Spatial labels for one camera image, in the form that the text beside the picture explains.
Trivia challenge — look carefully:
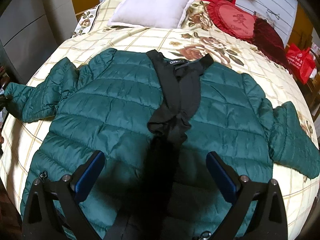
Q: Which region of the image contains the green quilted puffer jacket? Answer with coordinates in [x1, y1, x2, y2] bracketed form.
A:
[4, 48, 319, 239]

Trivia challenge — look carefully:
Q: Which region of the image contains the floral checked bed sheet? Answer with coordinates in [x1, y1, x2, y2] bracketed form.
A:
[1, 0, 319, 239]

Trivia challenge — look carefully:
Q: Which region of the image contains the wooden chair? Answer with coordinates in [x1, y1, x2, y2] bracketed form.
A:
[304, 50, 319, 121]

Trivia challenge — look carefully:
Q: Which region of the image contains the red plastic shopping bag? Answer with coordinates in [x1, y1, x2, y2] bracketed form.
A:
[286, 43, 316, 85]

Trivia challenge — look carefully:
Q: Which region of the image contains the dark red velvet cushion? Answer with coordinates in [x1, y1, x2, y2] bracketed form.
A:
[252, 17, 289, 69]

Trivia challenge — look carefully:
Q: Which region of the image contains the grey wardrobe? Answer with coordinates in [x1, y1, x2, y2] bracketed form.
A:
[1, 0, 77, 83]

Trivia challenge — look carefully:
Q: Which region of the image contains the red heart-shaped cushion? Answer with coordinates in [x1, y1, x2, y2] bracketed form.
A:
[207, 0, 256, 43]

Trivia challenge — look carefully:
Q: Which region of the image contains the white square pillow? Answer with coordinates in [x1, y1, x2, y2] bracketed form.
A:
[108, 0, 195, 29]

